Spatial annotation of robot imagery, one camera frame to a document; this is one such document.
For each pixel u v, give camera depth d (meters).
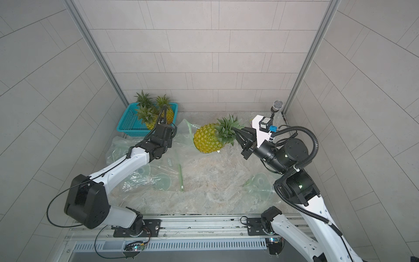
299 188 0.40
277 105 0.85
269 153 0.45
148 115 0.89
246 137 0.47
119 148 0.95
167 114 1.02
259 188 0.81
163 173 0.86
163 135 0.64
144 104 0.94
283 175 0.44
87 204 0.41
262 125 0.40
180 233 0.71
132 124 0.96
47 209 0.39
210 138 0.56
